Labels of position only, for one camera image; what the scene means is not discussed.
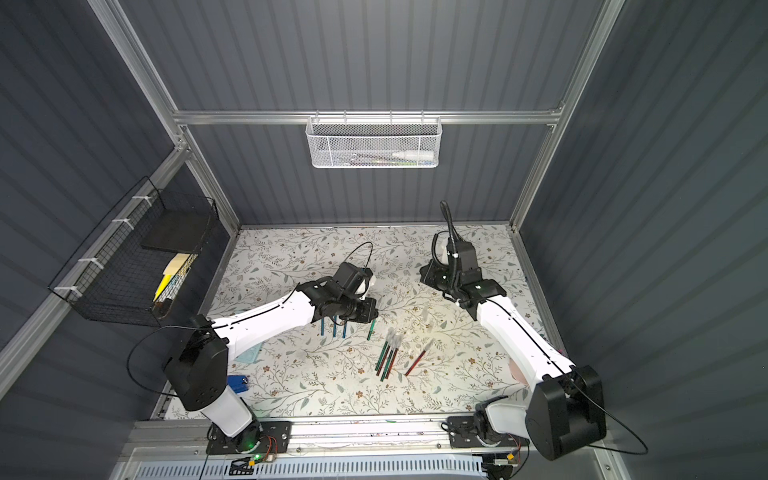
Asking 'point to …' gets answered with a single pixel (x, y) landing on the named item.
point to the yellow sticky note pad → (170, 270)
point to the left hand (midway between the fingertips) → (381, 318)
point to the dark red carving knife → (418, 359)
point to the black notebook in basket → (178, 229)
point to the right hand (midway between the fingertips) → (425, 268)
